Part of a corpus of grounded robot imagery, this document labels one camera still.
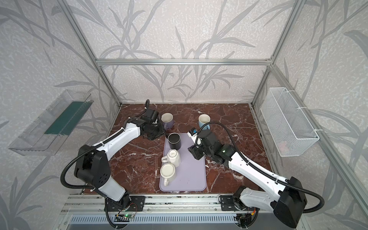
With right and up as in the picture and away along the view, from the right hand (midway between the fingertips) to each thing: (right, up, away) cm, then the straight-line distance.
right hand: (191, 145), depth 77 cm
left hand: (-17, +6, +11) cm, 21 cm away
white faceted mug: (-10, -7, +3) cm, 13 cm away
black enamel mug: (-11, +1, +12) cm, 16 cm away
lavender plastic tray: (-1, -18, +6) cm, 19 cm away
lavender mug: (-17, +13, +22) cm, 31 cm away
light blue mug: (+9, +14, +27) cm, 32 cm away
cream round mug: (-13, -15, 0) cm, 20 cm away
